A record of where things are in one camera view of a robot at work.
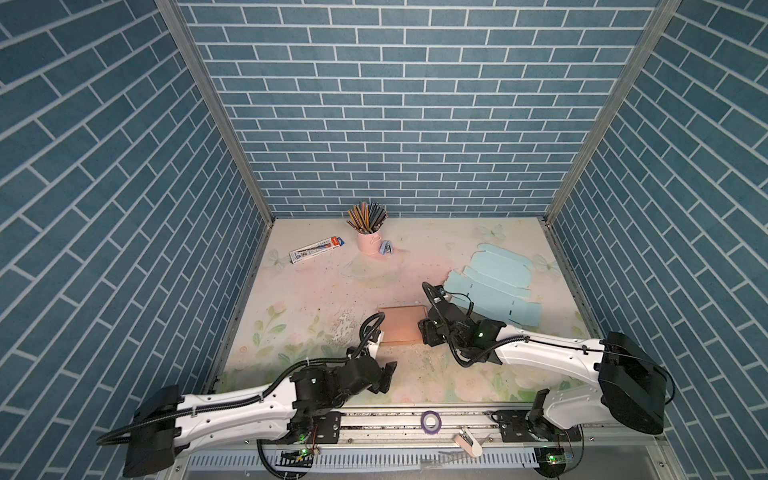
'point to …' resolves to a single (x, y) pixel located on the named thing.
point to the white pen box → (314, 249)
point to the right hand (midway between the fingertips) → (423, 320)
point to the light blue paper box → (498, 282)
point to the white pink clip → (468, 443)
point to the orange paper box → (400, 324)
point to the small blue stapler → (386, 247)
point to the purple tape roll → (430, 430)
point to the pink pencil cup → (369, 244)
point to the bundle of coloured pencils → (366, 217)
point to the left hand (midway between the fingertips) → (387, 364)
